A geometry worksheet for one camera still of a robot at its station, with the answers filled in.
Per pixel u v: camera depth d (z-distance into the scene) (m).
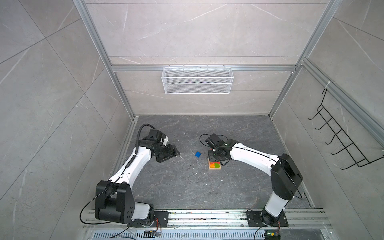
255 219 0.73
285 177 0.47
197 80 1.00
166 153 0.74
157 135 0.68
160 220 0.73
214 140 0.69
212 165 0.90
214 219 0.75
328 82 0.70
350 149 0.64
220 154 0.63
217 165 0.90
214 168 0.90
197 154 0.98
